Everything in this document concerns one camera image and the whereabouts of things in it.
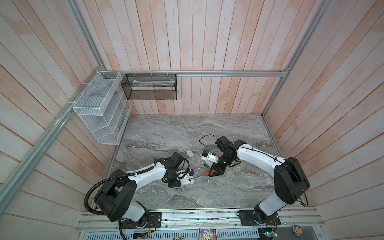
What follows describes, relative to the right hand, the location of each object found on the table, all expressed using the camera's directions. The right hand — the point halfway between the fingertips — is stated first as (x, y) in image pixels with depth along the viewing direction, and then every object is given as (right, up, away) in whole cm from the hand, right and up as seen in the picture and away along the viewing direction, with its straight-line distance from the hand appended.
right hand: (211, 173), depth 83 cm
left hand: (-20, -6, +3) cm, 22 cm away
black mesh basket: (-40, +55, +21) cm, 71 cm away
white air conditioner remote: (-14, -5, +3) cm, 15 cm away
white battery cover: (-12, +9, +16) cm, 22 cm away
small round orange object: (+40, -24, -13) cm, 48 cm away
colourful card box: (-4, -24, -14) cm, 29 cm away
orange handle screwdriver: (-3, 0, -2) cm, 4 cm away
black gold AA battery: (-1, +2, +10) cm, 10 cm away
